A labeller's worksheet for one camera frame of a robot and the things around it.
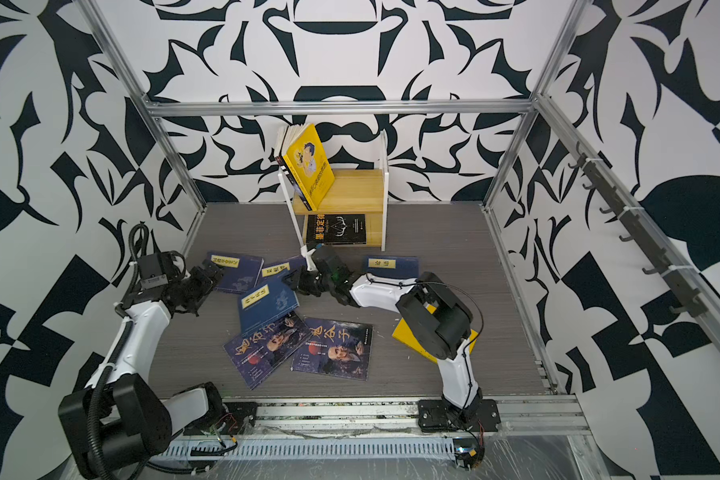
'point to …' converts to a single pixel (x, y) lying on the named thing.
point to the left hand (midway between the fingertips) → (216, 274)
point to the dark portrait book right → (334, 348)
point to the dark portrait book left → (256, 353)
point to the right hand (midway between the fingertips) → (281, 281)
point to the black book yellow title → (336, 229)
